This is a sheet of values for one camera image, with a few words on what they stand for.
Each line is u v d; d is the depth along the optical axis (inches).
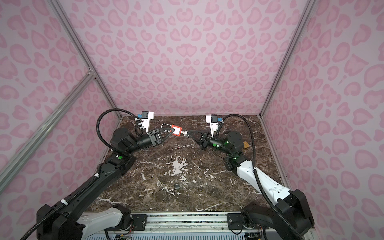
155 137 22.7
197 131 24.8
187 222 29.5
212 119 23.2
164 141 23.8
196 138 24.8
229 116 24.1
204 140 23.8
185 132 24.9
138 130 22.7
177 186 33.1
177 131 24.7
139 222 29.1
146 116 23.1
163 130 24.2
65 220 14.9
